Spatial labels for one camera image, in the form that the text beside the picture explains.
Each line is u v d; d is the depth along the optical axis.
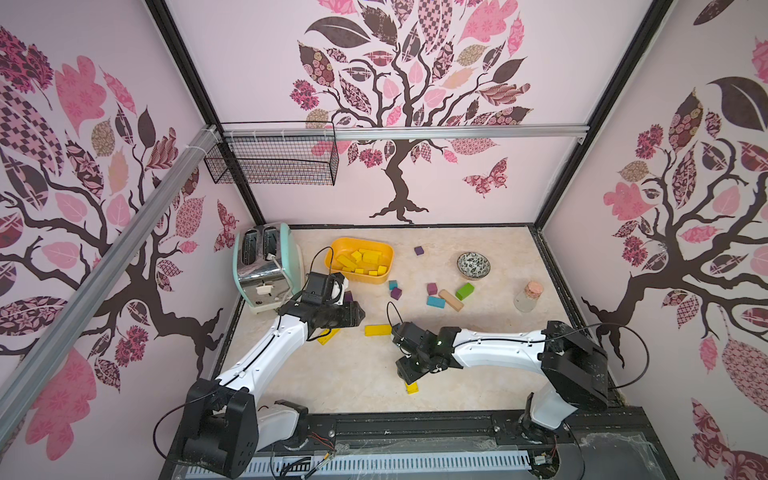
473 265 1.06
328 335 0.72
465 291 1.01
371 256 1.10
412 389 0.79
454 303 0.98
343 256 1.10
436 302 0.98
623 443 0.73
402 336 0.65
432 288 1.00
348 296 0.98
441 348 0.60
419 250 1.14
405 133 0.95
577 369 0.44
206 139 0.82
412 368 0.73
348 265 1.07
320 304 0.64
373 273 1.02
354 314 0.79
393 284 1.02
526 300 0.92
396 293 1.00
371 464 0.70
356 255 1.08
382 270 1.03
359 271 1.03
